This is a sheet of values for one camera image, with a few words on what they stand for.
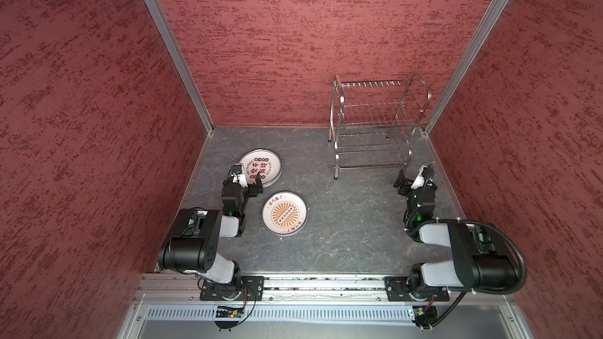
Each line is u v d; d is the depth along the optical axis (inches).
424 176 29.3
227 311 28.6
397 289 29.1
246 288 29.0
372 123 43.3
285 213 34.5
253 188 32.8
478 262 17.2
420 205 26.3
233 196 27.5
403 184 31.9
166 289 29.8
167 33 33.5
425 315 28.2
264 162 40.7
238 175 30.4
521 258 15.7
